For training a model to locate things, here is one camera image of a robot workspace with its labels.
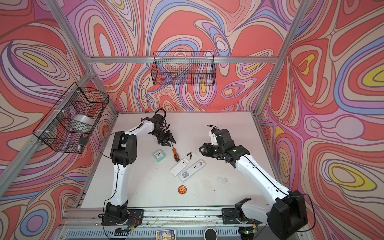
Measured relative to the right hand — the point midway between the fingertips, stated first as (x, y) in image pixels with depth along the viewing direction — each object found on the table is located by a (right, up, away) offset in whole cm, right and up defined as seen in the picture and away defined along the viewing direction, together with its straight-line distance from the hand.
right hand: (203, 153), depth 79 cm
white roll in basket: (-60, +18, -6) cm, 63 cm away
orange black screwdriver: (-16, -4, +14) cm, 22 cm away
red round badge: (-12, -21, +3) cm, 24 cm away
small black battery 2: (-7, -6, +16) cm, 18 cm away
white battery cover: (-3, -3, +18) cm, 19 cm away
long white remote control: (-6, -12, +9) cm, 17 cm away
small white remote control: (-15, -12, +11) cm, 22 cm away
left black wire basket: (-69, +14, -6) cm, 70 cm away
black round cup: (+2, -34, -14) cm, 37 cm away
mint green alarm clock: (-27, -4, +14) cm, 31 cm away
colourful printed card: (-17, -36, -12) cm, 41 cm away
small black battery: (-9, -4, +16) cm, 19 cm away
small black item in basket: (-61, +7, -6) cm, 62 cm away
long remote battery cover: (+11, -17, +7) cm, 21 cm away
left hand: (-18, +4, +21) cm, 28 cm away
